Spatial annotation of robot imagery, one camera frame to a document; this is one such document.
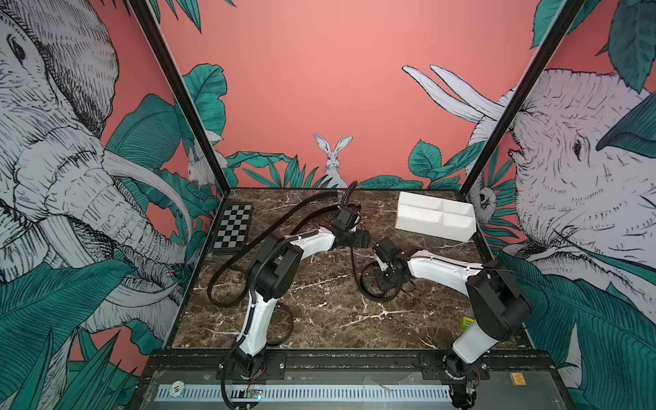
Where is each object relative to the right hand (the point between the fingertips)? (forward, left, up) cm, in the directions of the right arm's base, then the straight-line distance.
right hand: (381, 281), depth 91 cm
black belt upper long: (-7, +60, 0) cm, 60 cm away
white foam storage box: (+31, -27, -1) cm, 41 cm away
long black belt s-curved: (-1, +7, 0) cm, 7 cm away
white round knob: (-33, +60, +1) cm, 69 cm away
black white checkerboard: (+18, +59, +3) cm, 62 cm away
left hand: (+17, +5, +5) cm, 19 cm away
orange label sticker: (-29, -36, 0) cm, 47 cm away
